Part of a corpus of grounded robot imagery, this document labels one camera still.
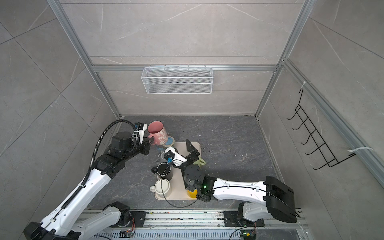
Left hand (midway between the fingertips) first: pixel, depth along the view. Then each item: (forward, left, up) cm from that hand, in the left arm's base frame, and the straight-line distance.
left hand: (151, 134), depth 74 cm
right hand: (-7, -17, +2) cm, 18 cm away
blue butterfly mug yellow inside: (+5, -7, -16) cm, 18 cm away
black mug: (-11, -5, -18) cm, 22 cm away
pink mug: (+6, -1, -3) cm, 7 cm away
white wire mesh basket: (+45, -12, +2) cm, 46 cm away
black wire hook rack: (-20, -76, +7) cm, 79 cm away
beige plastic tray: (-20, -12, -26) cm, 35 cm away
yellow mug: (-23, -20, -26) cm, 40 cm away
